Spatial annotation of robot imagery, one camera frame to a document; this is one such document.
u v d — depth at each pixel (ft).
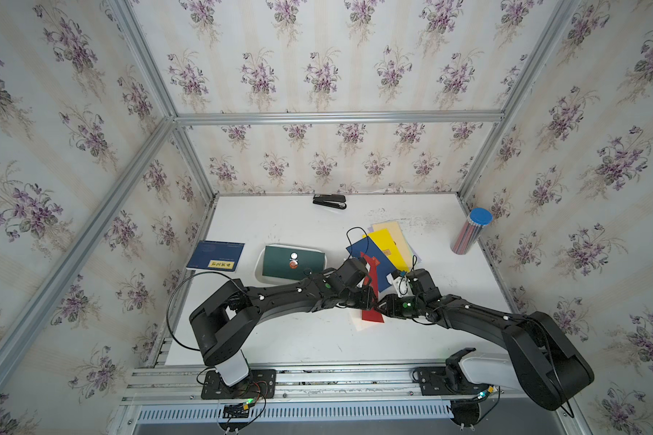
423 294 2.30
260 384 2.37
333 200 3.77
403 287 2.60
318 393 2.37
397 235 3.53
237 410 2.35
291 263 3.05
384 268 3.15
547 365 1.39
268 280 3.04
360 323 2.74
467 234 3.04
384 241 3.44
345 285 2.10
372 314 2.59
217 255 3.30
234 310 1.61
